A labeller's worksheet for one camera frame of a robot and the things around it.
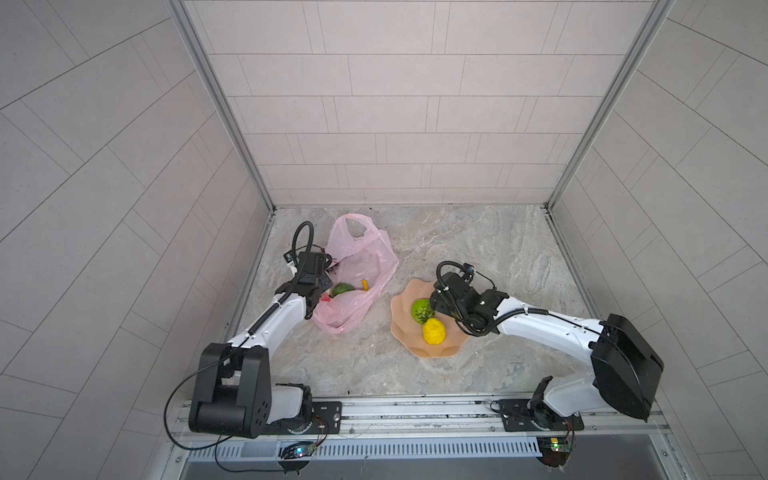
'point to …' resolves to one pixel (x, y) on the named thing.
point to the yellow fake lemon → (433, 331)
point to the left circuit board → (294, 450)
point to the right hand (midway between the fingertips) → (436, 304)
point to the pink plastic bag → (362, 256)
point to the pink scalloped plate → (410, 333)
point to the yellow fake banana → (365, 285)
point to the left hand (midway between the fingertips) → (325, 272)
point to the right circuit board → (554, 450)
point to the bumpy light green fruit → (421, 310)
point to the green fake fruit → (341, 288)
